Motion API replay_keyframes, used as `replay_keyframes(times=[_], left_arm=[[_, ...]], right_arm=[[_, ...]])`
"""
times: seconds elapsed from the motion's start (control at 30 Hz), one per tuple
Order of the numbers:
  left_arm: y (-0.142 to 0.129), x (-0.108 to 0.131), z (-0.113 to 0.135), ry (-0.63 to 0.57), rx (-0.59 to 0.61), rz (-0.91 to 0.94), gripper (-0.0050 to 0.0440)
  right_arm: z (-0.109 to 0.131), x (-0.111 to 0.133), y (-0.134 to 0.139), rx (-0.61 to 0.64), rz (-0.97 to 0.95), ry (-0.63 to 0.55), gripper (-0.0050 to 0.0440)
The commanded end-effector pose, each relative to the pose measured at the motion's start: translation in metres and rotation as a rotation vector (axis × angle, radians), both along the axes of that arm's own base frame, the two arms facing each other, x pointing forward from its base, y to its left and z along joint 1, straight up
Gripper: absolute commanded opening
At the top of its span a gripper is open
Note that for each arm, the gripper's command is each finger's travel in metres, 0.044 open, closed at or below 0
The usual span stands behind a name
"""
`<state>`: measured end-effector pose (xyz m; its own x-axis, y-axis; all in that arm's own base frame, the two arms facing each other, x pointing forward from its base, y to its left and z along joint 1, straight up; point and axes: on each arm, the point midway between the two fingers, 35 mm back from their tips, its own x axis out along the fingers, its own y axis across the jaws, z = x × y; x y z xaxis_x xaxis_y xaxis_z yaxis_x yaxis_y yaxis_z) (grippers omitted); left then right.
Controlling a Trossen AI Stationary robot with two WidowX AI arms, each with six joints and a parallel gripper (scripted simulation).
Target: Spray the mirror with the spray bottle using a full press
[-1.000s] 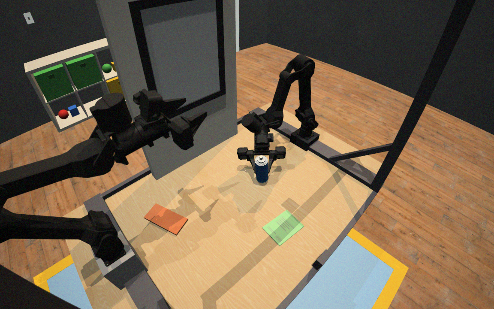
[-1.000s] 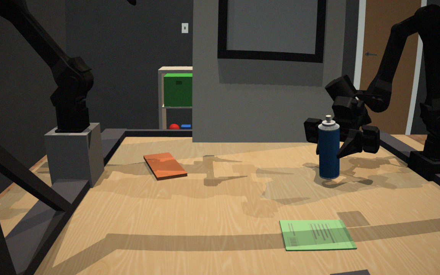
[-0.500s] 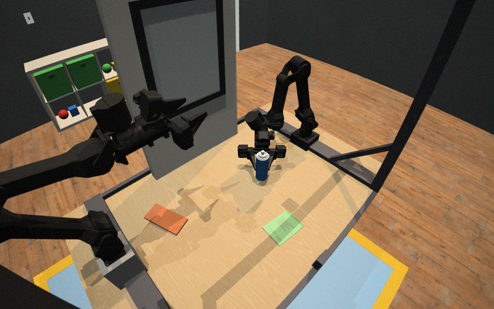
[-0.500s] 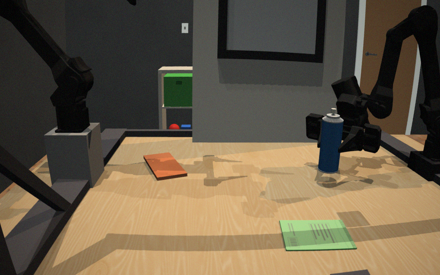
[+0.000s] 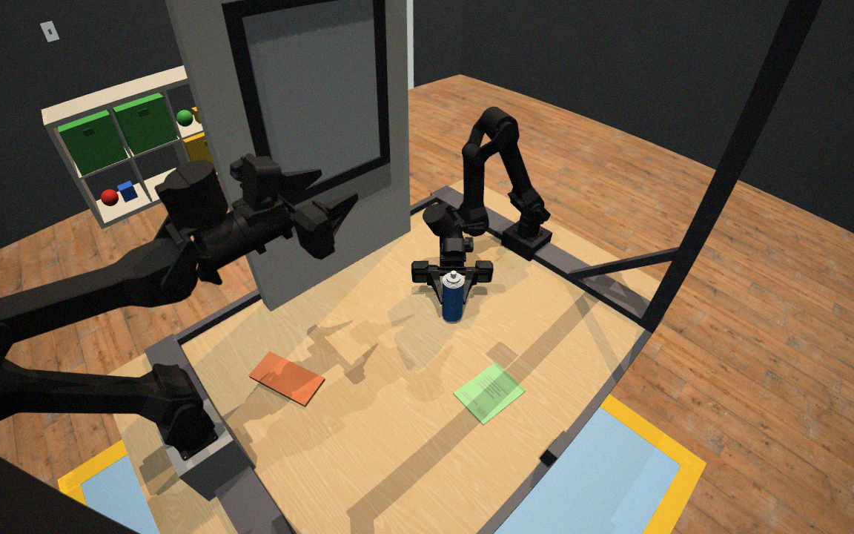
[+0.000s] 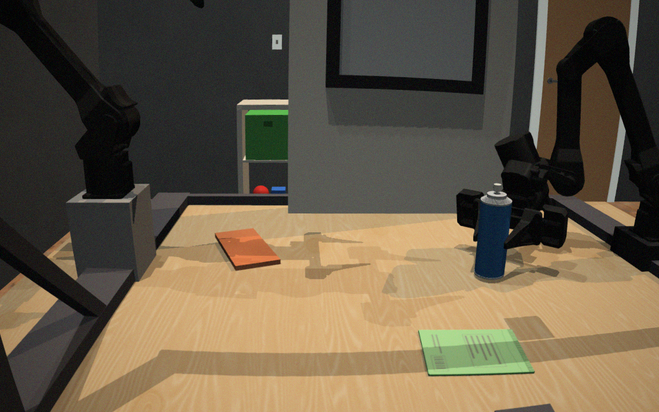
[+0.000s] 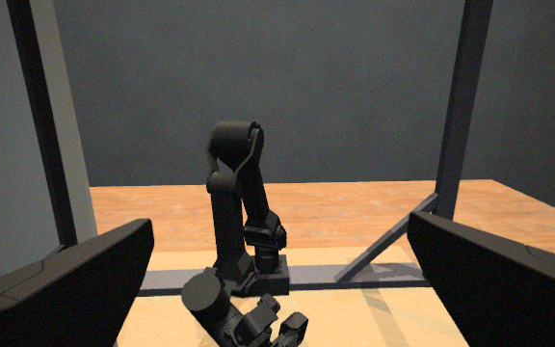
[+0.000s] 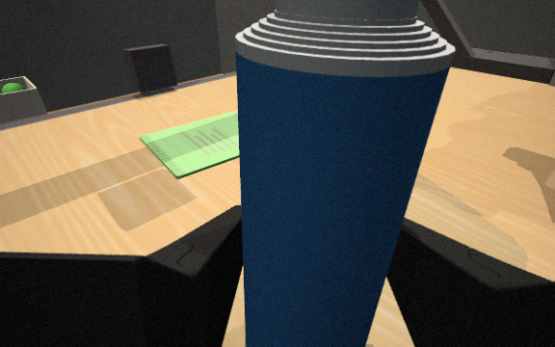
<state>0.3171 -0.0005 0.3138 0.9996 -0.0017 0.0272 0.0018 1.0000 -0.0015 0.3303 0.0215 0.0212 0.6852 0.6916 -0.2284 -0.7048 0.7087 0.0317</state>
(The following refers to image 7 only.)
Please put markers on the black rectangular frame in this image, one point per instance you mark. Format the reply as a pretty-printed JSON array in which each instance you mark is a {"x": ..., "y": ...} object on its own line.
[{"x": 29, "y": 54}]

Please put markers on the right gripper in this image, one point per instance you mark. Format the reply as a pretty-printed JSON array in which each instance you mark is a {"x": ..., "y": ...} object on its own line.
[{"x": 296, "y": 322}]

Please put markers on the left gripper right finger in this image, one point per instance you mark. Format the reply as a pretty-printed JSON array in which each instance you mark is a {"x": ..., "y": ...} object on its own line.
[{"x": 498, "y": 292}]

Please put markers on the black diagonal bar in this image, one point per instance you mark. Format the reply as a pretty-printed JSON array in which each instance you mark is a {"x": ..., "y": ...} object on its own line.
[{"x": 442, "y": 202}]

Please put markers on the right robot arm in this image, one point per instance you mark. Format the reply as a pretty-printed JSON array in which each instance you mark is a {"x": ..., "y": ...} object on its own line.
[{"x": 238, "y": 144}]

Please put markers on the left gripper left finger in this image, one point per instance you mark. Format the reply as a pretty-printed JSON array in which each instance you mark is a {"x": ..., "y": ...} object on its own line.
[{"x": 78, "y": 297}]

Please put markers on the grey wall panel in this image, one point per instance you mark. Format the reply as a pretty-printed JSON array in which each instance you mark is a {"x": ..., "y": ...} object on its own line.
[{"x": 54, "y": 67}]

